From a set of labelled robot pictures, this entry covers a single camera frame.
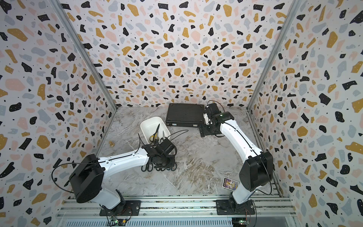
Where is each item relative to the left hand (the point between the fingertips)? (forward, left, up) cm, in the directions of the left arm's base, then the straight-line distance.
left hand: (176, 164), depth 84 cm
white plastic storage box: (+32, +23, -6) cm, 40 cm away
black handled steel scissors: (0, +11, -6) cm, 12 cm away
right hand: (+15, -19, +12) cm, 27 cm away
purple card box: (-10, -31, -5) cm, 33 cm away
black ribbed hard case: (+40, -5, -1) cm, 41 cm away
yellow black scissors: (+23, +17, -6) cm, 29 cm away
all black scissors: (+1, +18, -5) cm, 18 cm away
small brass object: (+17, +46, -5) cm, 49 cm away
